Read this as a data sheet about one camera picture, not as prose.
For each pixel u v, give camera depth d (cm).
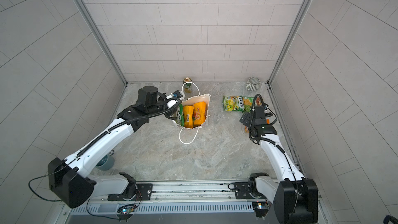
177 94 61
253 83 107
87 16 81
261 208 68
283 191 38
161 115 46
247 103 102
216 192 74
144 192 71
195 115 86
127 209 64
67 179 37
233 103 101
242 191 71
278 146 49
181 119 79
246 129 89
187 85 105
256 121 62
